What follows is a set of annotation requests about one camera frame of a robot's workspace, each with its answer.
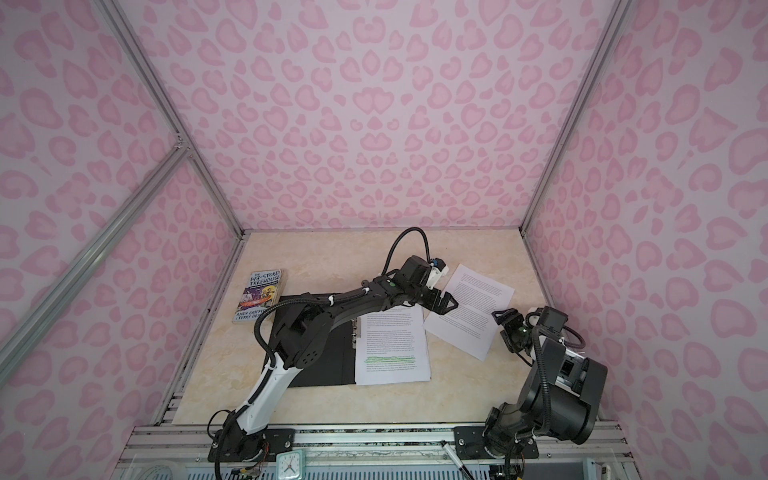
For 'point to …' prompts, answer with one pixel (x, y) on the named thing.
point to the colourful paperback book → (264, 287)
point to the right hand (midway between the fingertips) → (499, 318)
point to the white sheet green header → (393, 347)
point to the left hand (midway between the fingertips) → (452, 296)
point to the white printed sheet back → (470, 325)
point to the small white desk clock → (291, 465)
